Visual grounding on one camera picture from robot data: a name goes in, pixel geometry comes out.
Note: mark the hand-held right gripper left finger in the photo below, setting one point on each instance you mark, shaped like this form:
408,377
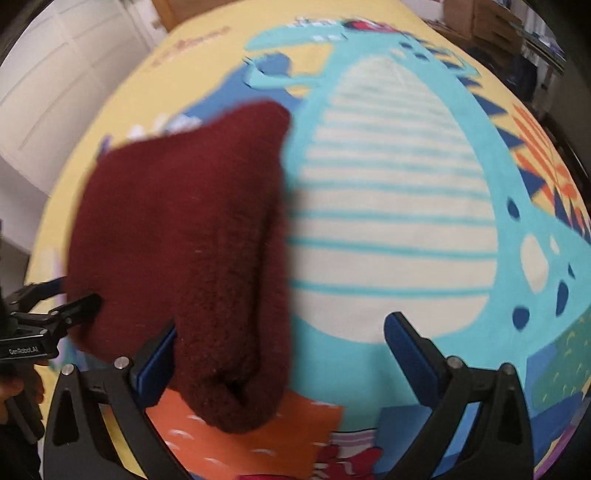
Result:
157,364

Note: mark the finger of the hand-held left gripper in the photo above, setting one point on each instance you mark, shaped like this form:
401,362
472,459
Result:
37,290
69,311

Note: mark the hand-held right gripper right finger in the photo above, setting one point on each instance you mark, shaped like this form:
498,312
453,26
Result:
408,355

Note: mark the dark red knit sweater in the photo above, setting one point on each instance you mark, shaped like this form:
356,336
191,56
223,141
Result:
184,230

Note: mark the person's left hand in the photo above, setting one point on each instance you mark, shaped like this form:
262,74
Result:
30,385

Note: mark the yellow dinosaur printed bedspread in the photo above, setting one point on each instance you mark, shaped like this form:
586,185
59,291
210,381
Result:
392,230

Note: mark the white wardrobe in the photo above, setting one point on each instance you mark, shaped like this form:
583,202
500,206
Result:
55,92

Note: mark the dark blue bag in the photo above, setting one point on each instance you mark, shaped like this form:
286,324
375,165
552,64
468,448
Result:
521,76

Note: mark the wooden headboard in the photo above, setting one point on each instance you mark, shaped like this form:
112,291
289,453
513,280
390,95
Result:
178,9

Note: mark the wooden drawer cabinet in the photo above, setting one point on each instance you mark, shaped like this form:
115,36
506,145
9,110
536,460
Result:
489,23

